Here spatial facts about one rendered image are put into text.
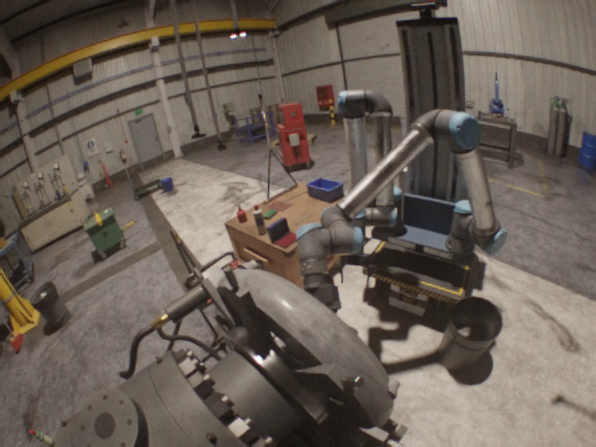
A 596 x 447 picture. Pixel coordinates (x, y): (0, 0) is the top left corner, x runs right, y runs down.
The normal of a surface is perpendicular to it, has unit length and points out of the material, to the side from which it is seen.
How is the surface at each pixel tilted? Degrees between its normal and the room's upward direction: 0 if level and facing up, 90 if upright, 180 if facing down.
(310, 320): 21
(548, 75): 90
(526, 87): 90
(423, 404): 0
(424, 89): 90
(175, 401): 5
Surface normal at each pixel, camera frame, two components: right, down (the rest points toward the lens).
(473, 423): -0.15, -0.86
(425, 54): -0.64, 0.47
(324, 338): 0.22, -0.65
